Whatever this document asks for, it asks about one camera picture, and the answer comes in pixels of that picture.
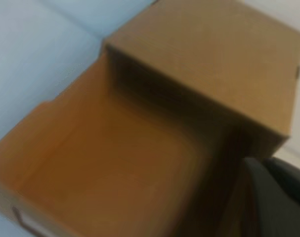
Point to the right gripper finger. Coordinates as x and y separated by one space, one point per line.
272 204

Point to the upper cardboard shoebox shell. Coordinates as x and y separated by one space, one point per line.
225 51

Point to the cardboard shoebox drawer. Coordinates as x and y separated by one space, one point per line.
124 151

